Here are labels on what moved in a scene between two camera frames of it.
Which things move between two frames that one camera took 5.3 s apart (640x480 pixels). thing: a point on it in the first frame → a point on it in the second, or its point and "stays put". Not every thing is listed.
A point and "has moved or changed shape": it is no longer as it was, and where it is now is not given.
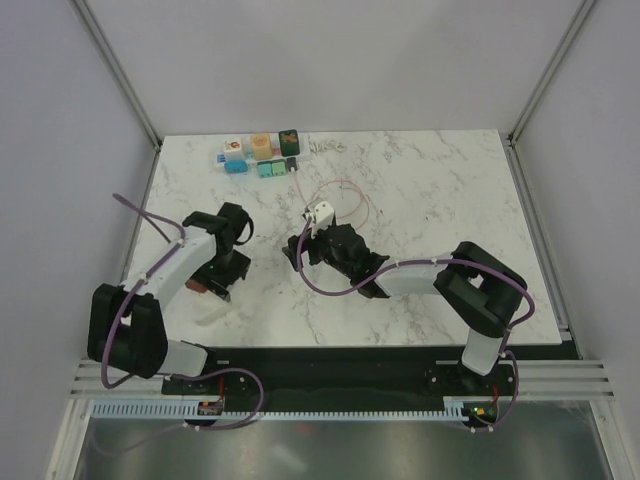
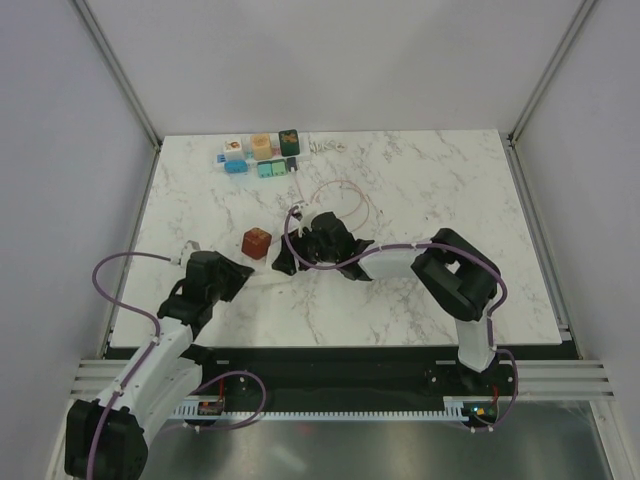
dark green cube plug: [289, 142] stays put
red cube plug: [195, 286] has moved or changed shape
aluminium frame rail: [537, 379] stays put
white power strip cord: [329, 145] stays put
